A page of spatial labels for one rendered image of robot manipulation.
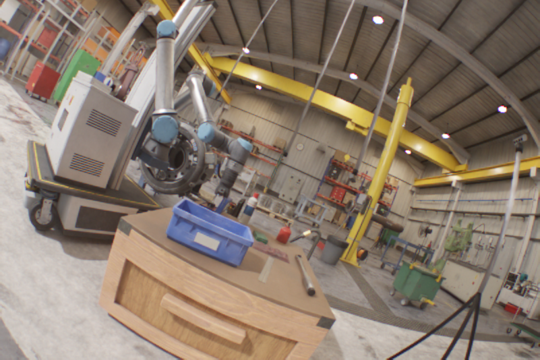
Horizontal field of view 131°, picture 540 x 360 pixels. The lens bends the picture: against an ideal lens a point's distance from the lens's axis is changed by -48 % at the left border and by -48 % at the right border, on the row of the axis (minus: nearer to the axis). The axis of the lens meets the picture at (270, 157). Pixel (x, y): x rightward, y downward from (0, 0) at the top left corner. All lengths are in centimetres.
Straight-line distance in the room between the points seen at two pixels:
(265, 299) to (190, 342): 36
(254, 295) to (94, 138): 107
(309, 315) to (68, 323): 88
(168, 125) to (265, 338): 111
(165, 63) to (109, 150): 58
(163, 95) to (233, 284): 104
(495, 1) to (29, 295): 976
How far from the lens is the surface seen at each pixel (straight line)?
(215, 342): 94
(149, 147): 153
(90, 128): 133
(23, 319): 103
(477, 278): 588
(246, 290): 77
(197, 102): 135
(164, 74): 141
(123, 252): 90
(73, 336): 102
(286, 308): 80
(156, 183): 245
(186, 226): 83
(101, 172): 143
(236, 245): 83
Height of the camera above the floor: 80
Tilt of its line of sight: 6 degrees up
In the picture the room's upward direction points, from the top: 25 degrees clockwise
